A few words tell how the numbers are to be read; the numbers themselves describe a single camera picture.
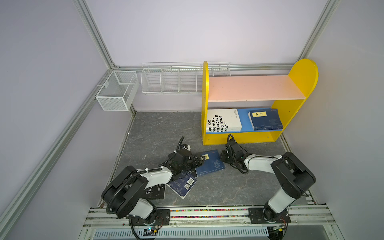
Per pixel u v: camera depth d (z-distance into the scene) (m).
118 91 1.04
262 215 0.74
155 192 0.81
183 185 0.82
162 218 0.74
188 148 0.84
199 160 0.79
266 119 0.94
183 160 0.69
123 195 0.43
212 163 0.91
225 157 0.85
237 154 0.74
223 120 0.91
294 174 0.48
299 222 0.73
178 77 0.99
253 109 0.98
